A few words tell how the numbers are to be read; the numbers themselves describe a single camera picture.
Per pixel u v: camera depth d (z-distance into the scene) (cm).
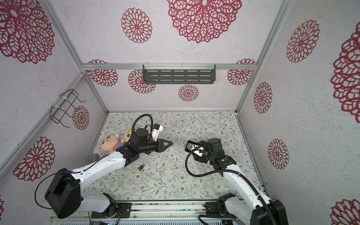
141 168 88
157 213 73
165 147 73
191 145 70
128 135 97
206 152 69
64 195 41
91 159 90
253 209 41
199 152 70
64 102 78
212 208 74
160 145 69
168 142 76
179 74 92
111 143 92
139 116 61
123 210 73
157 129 71
